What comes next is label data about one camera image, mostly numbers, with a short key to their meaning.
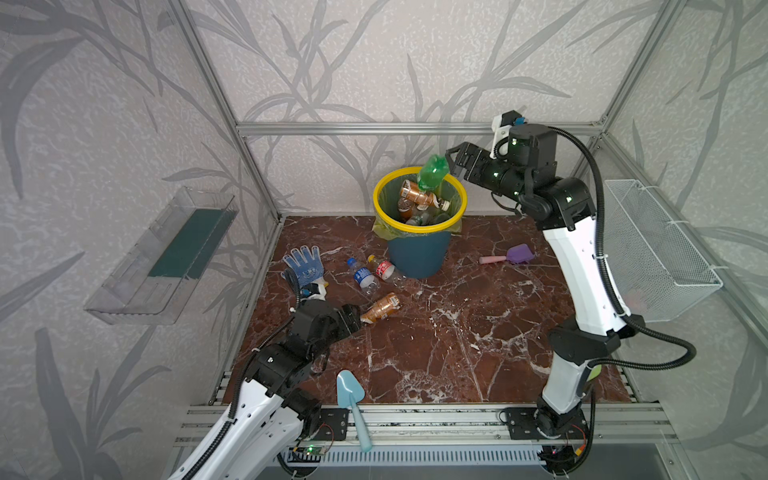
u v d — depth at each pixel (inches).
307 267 41.2
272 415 19.1
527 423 28.9
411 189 35.9
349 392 30.8
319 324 21.4
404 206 38.0
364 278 38.0
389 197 36.8
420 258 39.1
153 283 24.8
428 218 37.5
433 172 27.6
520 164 18.3
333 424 29.1
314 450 27.7
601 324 17.1
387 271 40.1
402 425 29.7
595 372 32.2
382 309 35.0
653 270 24.8
